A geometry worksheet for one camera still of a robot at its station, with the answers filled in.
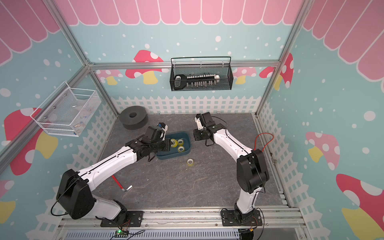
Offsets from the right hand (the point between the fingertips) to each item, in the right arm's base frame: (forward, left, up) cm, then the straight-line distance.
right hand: (196, 133), depth 90 cm
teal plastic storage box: (-9, +14, -6) cm, 18 cm away
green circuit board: (-48, +37, -16) cm, 63 cm away
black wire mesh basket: (+35, -19, +21) cm, 45 cm away
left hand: (-8, +15, +1) cm, 17 cm away
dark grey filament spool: (+22, +47, -8) cm, 53 cm away
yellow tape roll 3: (-12, +4, -14) cm, 19 cm away
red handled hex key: (-28, +40, -13) cm, 51 cm away
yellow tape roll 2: (-2, +11, -14) cm, 17 cm away
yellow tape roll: (+2, +11, -12) cm, 17 cm away
